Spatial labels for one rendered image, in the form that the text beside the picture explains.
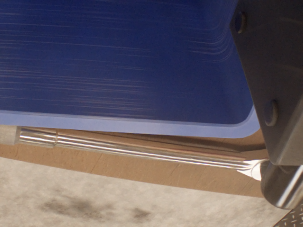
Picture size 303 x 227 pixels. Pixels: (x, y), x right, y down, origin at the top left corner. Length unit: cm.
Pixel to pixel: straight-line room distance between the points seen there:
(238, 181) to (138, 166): 14
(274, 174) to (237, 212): 162
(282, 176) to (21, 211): 153
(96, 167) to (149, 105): 46
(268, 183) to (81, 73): 17
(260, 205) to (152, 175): 102
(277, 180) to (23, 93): 17
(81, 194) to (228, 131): 131
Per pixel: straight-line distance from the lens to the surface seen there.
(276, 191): 17
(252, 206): 178
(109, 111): 31
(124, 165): 77
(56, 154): 75
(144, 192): 164
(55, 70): 32
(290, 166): 17
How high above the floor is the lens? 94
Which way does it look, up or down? 42 degrees down
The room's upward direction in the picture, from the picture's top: 171 degrees clockwise
